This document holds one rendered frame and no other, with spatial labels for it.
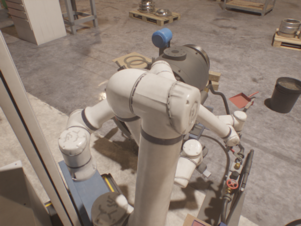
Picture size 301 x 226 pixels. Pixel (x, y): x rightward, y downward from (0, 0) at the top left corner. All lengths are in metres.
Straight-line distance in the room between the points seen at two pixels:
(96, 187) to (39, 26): 4.31
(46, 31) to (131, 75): 4.85
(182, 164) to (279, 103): 2.28
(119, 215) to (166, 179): 0.35
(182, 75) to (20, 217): 1.46
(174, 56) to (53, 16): 3.81
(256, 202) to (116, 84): 1.82
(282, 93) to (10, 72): 2.87
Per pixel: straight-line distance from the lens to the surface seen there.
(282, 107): 3.19
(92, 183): 1.39
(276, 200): 2.27
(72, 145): 1.24
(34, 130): 0.68
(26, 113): 0.64
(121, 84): 0.55
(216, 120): 1.31
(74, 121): 1.38
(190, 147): 1.04
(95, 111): 1.32
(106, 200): 0.99
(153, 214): 0.76
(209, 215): 1.99
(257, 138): 2.72
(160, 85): 0.51
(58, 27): 5.50
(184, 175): 1.03
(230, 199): 1.58
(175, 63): 1.98
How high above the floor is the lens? 1.74
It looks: 39 degrees down
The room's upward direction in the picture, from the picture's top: straight up
